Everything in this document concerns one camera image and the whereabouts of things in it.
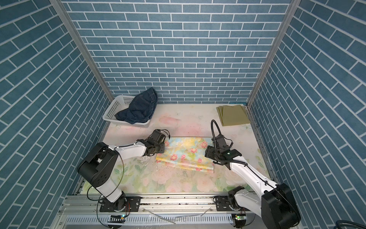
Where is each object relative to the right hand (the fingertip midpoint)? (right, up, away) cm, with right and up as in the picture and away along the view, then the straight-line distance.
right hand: (208, 150), depth 86 cm
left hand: (-30, -1, +10) cm, 31 cm away
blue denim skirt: (-51, +27, +30) cm, 65 cm away
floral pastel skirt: (-13, -3, +5) cm, 14 cm away
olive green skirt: (+24, +22, +30) cm, 44 cm away
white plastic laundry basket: (-68, +31, +28) cm, 80 cm away
